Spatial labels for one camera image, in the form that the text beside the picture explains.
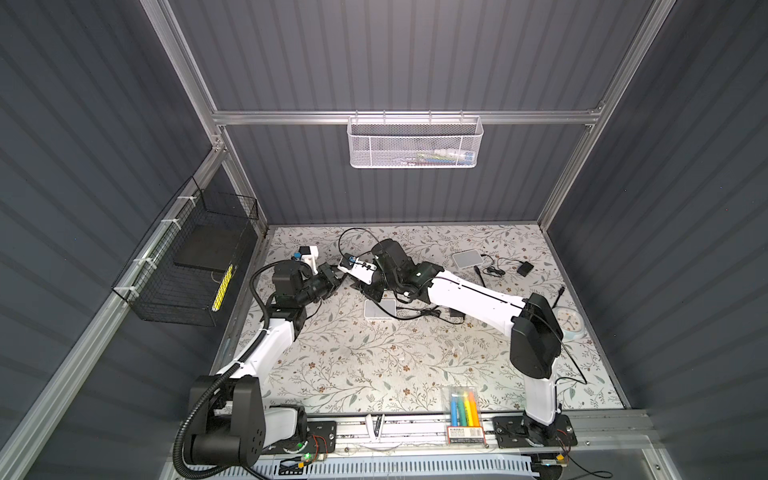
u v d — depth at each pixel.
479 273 1.05
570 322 0.91
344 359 0.87
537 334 0.48
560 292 1.01
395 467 0.77
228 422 0.41
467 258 1.08
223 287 0.70
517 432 0.73
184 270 0.72
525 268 1.06
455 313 0.59
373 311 0.94
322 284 0.72
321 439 0.72
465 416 0.76
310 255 0.77
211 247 0.76
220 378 0.42
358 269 0.70
